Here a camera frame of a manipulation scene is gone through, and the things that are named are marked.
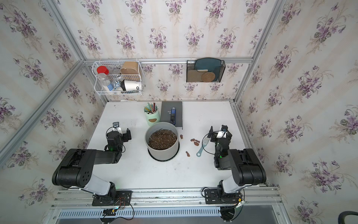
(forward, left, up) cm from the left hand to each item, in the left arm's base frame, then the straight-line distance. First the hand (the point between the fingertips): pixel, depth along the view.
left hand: (123, 130), depth 93 cm
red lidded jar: (+31, +14, +26) cm, 43 cm away
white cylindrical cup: (+24, -5, +19) cm, 31 cm away
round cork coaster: (+31, -59, +21) cm, 70 cm away
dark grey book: (+24, -28, -3) cm, 37 cm away
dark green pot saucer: (-19, -31, -4) cm, 37 cm away
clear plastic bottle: (+23, +12, +22) cm, 34 cm away
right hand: (-2, -65, +5) cm, 66 cm away
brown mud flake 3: (-7, -50, -6) cm, 51 cm away
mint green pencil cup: (+7, -20, +8) cm, 23 cm away
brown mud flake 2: (-4, -48, -6) cm, 48 cm away
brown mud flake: (-14, -44, -7) cm, 47 cm away
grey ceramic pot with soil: (-9, -28, +3) cm, 29 cm away
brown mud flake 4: (-1, -40, -7) cm, 40 cm away
